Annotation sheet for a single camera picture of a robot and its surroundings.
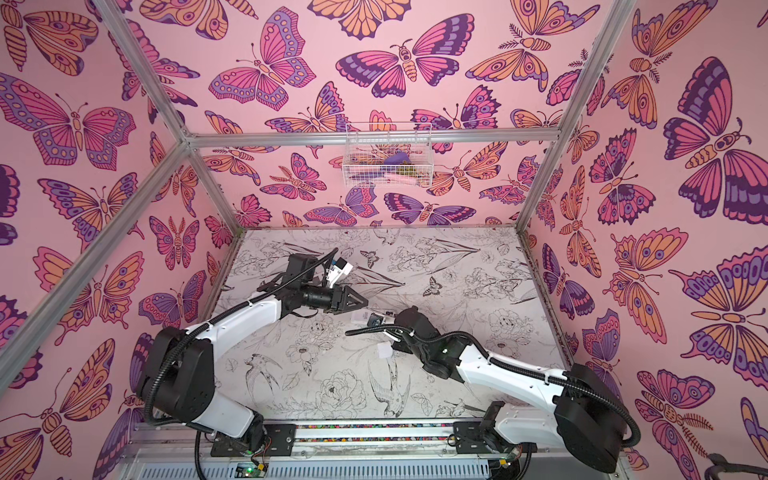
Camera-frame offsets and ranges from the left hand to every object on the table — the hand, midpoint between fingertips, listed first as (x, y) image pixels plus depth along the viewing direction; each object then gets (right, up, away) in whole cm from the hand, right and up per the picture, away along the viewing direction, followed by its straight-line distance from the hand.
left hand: (365, 303), depth 79 cm
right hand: (+9, -3, +3) cm, 10 cm away
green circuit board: (-28, -40, -6) cm, 49 cm away
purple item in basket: (+9, +44, +17) cm, 48 cm away
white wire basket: (+6, +45, +18) cm, 49 cm away
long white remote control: (-3, -7, +16) cm, 17 cm away
